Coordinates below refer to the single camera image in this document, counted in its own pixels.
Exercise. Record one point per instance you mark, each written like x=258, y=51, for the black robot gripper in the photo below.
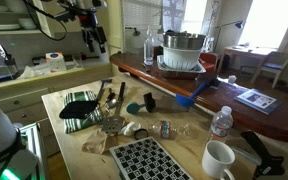
x=85, y=11

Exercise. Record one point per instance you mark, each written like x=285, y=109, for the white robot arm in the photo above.
x=14, y=155

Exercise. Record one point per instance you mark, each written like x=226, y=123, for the clear sanitizer pump bottle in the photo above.
x=149, y=48

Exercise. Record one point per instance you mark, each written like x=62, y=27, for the black cloth pad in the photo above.
x=78, y=109

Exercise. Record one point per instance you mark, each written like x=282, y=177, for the stainless steel bowl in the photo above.
x=185, y=41

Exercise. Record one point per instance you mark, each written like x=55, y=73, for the aluminium foil tray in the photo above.
x=178, y=74

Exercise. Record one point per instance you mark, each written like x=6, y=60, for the green striped towel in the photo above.
x=73, y=125

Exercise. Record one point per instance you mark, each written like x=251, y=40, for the teal measuring scoop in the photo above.
x=149, y=104

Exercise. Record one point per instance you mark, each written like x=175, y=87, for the white colander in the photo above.
x=180, y=59

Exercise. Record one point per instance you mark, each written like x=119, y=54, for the metal slotted spatula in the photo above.
x=114, y=123

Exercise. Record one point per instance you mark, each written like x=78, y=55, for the white crumpled object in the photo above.
x=131, y=128

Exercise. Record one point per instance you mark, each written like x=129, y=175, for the beige crumpled cloth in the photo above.
x=95, y=143

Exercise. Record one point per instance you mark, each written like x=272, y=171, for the lying clear plastic bottle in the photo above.
x=168, y=130

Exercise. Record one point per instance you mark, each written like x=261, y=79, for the checkerboard calibration board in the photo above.
x=146, y=159

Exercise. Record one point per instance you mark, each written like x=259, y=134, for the small white cup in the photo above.
x=232, y=79

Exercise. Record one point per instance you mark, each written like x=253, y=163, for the plastic water bottle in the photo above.
x=221, y=124

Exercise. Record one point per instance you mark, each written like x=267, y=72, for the wooden desk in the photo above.
x=253, y=52

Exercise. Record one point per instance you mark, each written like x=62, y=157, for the white ceramic mug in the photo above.
x=217, y=160

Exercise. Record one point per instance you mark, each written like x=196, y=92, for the white wooden chair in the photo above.
x=274, y=63

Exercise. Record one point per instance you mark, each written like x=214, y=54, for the blue book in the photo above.
x=259, y=101

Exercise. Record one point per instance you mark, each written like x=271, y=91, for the dark wooden counter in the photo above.
x=274, y=125

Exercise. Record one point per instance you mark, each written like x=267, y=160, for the black handled spoon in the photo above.
x=110, y=100

